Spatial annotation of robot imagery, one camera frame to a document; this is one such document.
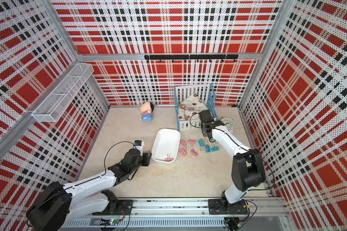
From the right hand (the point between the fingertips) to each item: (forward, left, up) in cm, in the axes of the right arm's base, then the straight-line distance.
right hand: (214, 128), depth 89 cm
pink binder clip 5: (-14, +29, -13) cm, 35 cm away
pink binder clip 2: (-2, +20, -13) cm, 24 cm away
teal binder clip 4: (-19, +7, +19) cm, 28 cm away
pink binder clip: (-9, +20, -13) cm, 25 cm away
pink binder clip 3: (-2, +14, -13) cm, 19 cm away
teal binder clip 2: (-7, +3, -14) cm, 16 cm away
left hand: (-13, +39, -8) cm, 42 cm away
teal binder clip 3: (-7, -2, -14) cm, 15 cm away
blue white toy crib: (+38, +1, -3) cm, 38 cm away
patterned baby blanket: (+31, +12, -10) cm, 35 cm away
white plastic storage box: (-1, +32, -13) cm, 34 cm away
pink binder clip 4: (-11, +13, -13) cm, 21 cm away
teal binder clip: (-2, +7, -13) cm, 15 cm away
